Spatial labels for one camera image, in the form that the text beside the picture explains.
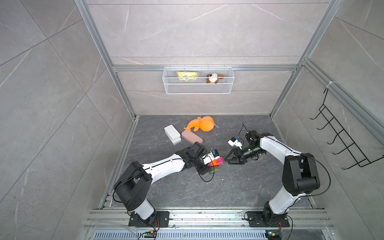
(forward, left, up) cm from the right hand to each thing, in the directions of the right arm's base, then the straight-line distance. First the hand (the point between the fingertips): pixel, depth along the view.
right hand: (229, 161), depth 81 cm
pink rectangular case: (+25, +22, -12) cm, 35 cm away
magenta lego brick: (0, +5, +1) cm, 5 cm away
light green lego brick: (-1, +7, -7) cm, 11 cm away
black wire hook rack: (-11, -48, +20) cm, 53 cm away
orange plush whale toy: (+33, +11, -6) cm, 36 cm away
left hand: (+1, +10, -4) cm, 11 cm away
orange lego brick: (-1, +8, -1) cm, 8 cm away
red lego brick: (-2, +7, -3) cm, 8 cm away
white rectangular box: (+24, +34, -6) cm, 42 cm away
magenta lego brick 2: (-2, +11, +2) cm, 11 cm away
